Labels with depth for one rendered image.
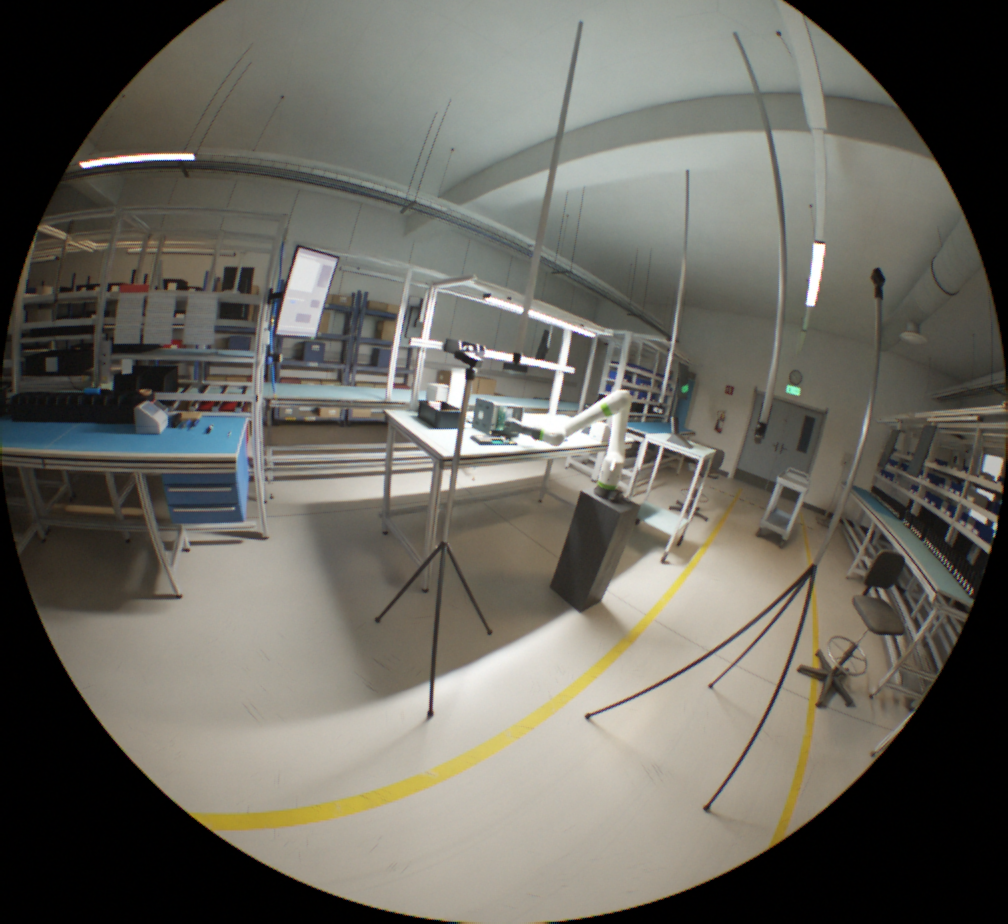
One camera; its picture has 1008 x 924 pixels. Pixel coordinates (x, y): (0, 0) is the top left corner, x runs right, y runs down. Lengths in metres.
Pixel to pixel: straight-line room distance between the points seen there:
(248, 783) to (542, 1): 3.98
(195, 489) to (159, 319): 1.05
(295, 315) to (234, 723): 2.04
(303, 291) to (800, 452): 8.32
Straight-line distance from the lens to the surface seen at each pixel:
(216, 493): 1.71
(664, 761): 1.86
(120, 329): 2.39
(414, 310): 3.50
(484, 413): 2.04
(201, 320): 2.16
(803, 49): 1.76
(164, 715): 1.90
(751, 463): 7.99
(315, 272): 1.90
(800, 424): 7.95
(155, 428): 1.97
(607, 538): 1.93
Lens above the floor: 1.50
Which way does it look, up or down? 11 degrees down
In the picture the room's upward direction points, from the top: 11 degrees clockwise
